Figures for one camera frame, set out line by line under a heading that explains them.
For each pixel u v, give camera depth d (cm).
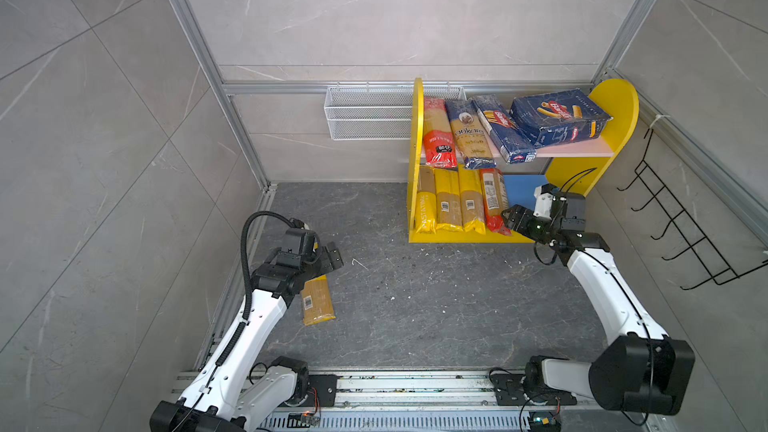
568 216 61
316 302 86
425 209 88
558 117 72
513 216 75
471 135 72
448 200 93
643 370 39
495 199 92
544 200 73
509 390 73
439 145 68
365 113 100
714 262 59
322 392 73
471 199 92
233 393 41
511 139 69
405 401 73
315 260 62
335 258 71
